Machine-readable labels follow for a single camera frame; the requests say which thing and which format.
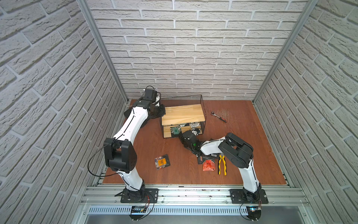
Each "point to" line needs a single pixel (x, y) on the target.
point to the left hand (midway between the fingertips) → (166, 110)
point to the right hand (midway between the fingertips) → (178, 133)
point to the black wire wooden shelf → (183, 113)
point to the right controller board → (254, 213)
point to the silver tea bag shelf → (193, 125)
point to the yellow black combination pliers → (224, 164)
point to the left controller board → (137, 212)
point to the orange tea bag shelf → (161, 162)
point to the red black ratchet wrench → (213, 113)
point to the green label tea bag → (175, 131)
